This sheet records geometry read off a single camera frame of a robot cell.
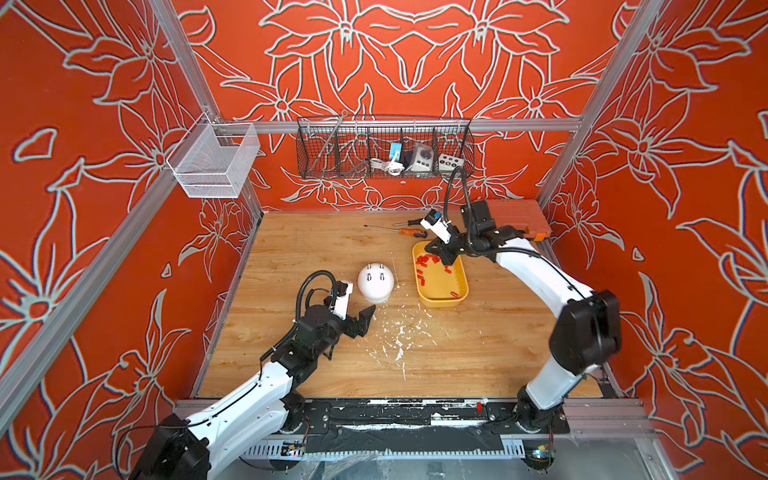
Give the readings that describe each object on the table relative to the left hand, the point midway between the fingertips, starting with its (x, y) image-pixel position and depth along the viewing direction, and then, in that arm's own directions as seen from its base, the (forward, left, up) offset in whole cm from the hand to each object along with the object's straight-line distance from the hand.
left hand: (362, 300), depth 80 cm
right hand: (+15, -16, +6) cm, 23 cm away
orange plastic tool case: (+44, -58, -7) cm, 73 cm away
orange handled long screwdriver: (+36, -15, -10) cm, 40 cm away
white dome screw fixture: (+8, -3, -3) cm, 9 cm away
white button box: (+43, -24, +16) cm, 52 cm away
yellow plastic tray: (+14, -23, -12) cm, 30 cm away
